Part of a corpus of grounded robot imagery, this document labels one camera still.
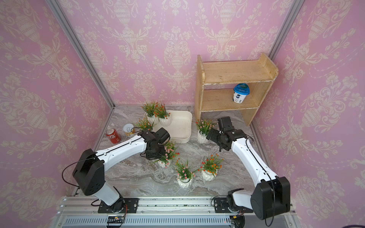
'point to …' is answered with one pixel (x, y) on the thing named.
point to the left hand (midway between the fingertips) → (162, 157)
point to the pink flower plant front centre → (185, 174)
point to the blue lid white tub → (241, 91)
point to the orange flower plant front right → (209, 168)
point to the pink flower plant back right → (205, 126)
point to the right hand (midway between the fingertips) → (214, 138)
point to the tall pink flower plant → (170, 153)
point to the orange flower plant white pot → (149, 114)
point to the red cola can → (113, 135)
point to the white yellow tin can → (129, 129)
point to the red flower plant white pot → (164, 117)
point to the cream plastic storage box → (179, 128)
